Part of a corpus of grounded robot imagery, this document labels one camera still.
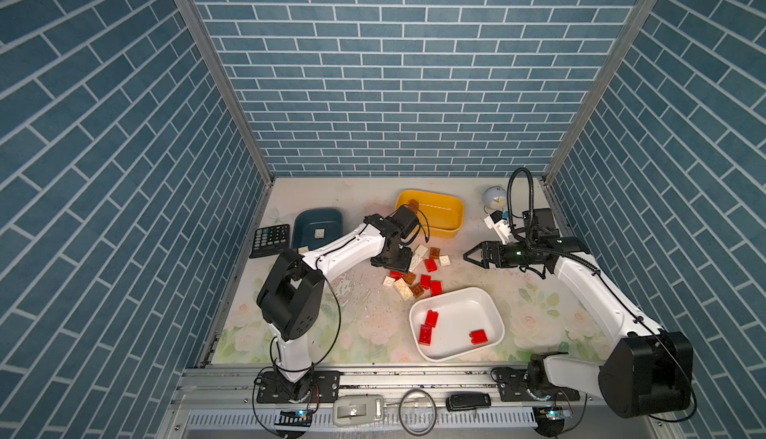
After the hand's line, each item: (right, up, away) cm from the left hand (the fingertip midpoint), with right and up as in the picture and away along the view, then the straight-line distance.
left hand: (405, 267), depth 87 cm
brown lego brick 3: (+2, -4, +5) cm, 7 cm away
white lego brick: (+5, +2, +11) cm, 12 cm away
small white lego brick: (-5, -5, +4) cm, 9 cm away
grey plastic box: (-13, -29, -19) cm, 37 cm away
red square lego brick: (+9, -1, +9) cm, 12 cm away
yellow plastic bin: (+15, +15, +23) cm, 31 cm away
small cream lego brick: (+13, 0, +9) cm, 16 cm away
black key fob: (+14, -28, -18) cm, 36 cm away
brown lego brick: (+10, +2, +12) cm, 16 cm away
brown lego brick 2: (+4, +19, +24) cm, 31 cm away
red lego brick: (+5, -17, -6) cm, 19 cm away
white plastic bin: (+15, -16, -1) cm, 22 cm away
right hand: (+20, +4, -7) cm, 22 cm away
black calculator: (-45, +6, +12) cm, 47 cm away
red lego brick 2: (+6, -6, +5) cm, 10 cm away
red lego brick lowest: (+10, -7, +4) cm, 13 cm away
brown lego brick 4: (+4, -8, +2) cm, 9 cm away
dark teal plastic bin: (-32, +11, +17) cm, 38 cm away
